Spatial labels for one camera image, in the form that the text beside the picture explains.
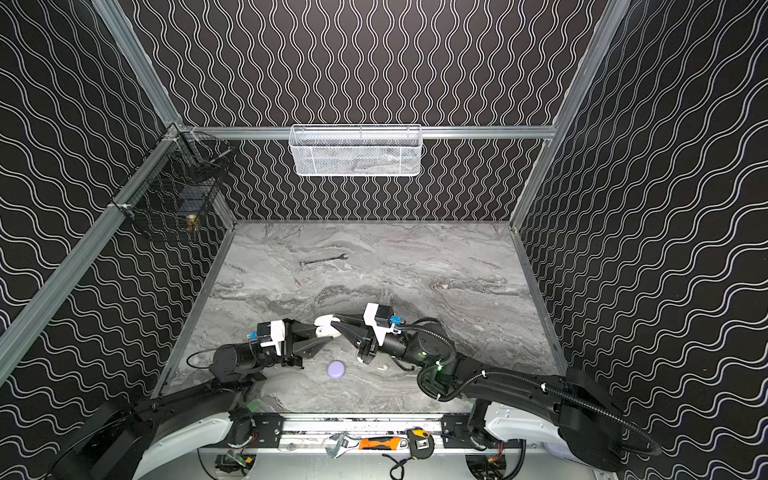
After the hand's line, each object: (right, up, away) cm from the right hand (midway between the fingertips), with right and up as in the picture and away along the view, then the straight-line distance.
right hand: (335, 318), depth 60 cm
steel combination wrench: (-6, +12, +50) cm, 51 cm away
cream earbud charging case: (-2, -2, +1) cm, 3 cm away
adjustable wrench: (-3, -34, +12) cm, 36 cm away
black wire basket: (-56, +35, +34) cm, 74 cm away
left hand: (-1, -4, 0) cm, 4 cm away
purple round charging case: (-4, -20, +24) cm, 31 cm away
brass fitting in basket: (-44, +22, +23) cm, 54 cm away
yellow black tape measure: (+19, -32, +11) cm, 39 cm away
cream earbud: (+10, -19, +24) cm, 32 cm away
